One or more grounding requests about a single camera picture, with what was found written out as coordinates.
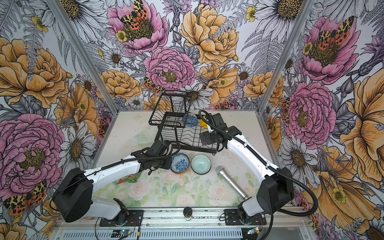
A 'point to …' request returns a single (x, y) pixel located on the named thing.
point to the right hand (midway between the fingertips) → (211, 139)
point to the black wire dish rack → (172, 117)
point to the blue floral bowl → (180, 163)
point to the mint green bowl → (201, 164)
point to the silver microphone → (220, 170)
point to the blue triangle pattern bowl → (190, 119)
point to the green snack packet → (131, 178)
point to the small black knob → (187, 212)
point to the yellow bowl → (203, 123)
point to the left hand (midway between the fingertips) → (168, 166)
